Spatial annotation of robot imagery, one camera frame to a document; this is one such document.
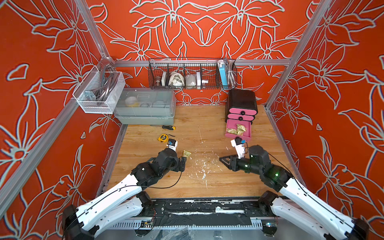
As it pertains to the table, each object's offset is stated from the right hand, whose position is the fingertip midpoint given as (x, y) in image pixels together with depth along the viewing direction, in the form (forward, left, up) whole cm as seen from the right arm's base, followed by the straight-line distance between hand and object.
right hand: (219, 160), depth 70 cm
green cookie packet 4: (+29, -14, -16) cm, 36 cm away
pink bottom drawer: (+35, -15, -15) cm, 41 cm away
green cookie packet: (+12, +17, -17) cm, 27 cm away
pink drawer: (+36, -20, -9) cm, 42 cm away
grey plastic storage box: (+40, +43, -3) cm, 59 cm away
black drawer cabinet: (+45, -21, -6) cm, 50 cm away
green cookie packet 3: (+28, -19, -16) cm, 38 cm away
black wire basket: (+55, +14, +13) cm, 58 cm away
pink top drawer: (+36, -20, -3) cm, 41 cm away
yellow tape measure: (+23, +33, -16) cm, 44 cm away
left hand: (+4, +20, -3) cm, 20 cm away
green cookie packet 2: (+31, -20, -15) cm, 40 cm away
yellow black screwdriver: (+32, +31, -16) cm, 48 cm away
